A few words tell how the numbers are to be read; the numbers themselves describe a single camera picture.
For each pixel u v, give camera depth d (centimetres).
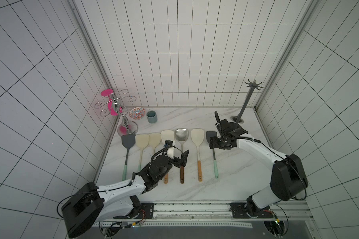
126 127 103
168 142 67
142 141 98
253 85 76
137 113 114
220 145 77
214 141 79
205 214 73
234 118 106
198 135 99
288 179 43
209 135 100
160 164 59
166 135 99
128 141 98
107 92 90
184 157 70
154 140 99
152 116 107
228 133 65
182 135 100
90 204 41
